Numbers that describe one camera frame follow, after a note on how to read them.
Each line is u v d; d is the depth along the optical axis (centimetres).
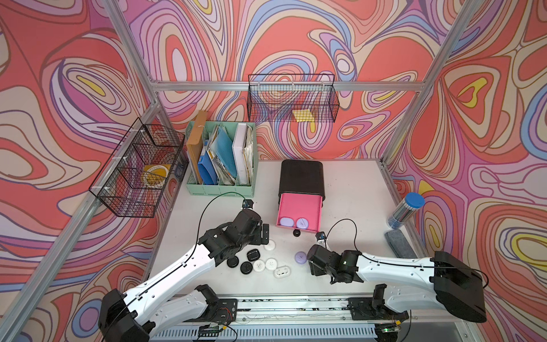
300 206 86
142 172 79
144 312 40
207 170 93
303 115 91
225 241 54
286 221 84
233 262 83
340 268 61
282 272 80
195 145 81
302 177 97
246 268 82
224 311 72
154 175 70
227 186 104
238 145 91
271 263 82
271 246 88
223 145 93
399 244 86
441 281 42
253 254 86
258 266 82
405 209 81
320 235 76
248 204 67
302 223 82
